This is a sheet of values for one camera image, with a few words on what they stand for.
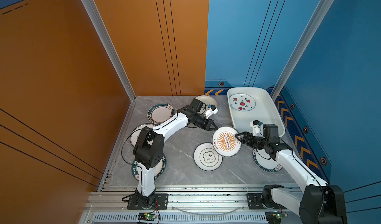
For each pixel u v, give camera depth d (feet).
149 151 1.64
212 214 2.32
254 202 2.38
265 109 3.68
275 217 2.31
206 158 2.86
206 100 3.94
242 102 3.69
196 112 2.47
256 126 2.54
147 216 2.32
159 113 3.65
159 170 2.73
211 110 2.59
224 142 2.72
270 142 2.11
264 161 2.75
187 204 2.39
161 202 2.44
